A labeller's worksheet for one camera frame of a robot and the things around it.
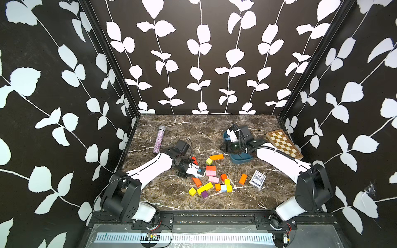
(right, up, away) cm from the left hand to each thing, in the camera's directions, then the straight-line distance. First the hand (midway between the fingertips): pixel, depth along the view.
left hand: (195, 167), depth 85 cm
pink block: (+10, -8, +2) cm, 13 cm away
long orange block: (+13, +3, +12) cm, 18 cm away
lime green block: (+8, +1, +8) cm, 11 cm away
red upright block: (-1, +1, +9) cm, 9 cm away
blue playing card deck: (+36, -8, +2) cm, 37 cm away
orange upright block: (+1, -8, 0) cm, 8 cm away
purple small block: (+5, -14, -3) cm, 15 cm away
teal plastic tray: (+26, +3, +10) cm, 28 cm away
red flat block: (+9, -2, +8) cm, 12 cm away
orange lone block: (+27, -8, +3) cm, 29 cm away
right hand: (+14, +12, 0) cm, 18 cm away
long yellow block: (+7, -11, 0) cm, 13 cm away
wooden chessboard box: (+59, +11, +17) cm, 62 cm away
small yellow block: (-2, -13, -3) cm, 13 cm away
